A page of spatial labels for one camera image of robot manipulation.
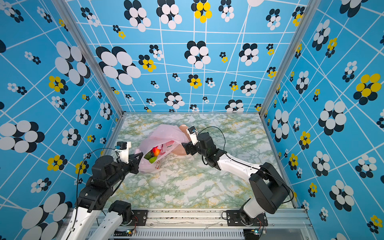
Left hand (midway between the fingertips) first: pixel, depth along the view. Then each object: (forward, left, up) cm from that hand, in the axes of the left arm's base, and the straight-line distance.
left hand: (142, 153), depth 70 cm
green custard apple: (+3, -1, -12) cm, 12 cm away
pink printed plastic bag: (+17, -10, -10) cm, 22 cm away
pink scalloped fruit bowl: (+16, -15, -23) cm, 32 cm away
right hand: (+14, -22, -9) cm, 27 cm away
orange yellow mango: (+10, -1, -15) cm, 18 cm away
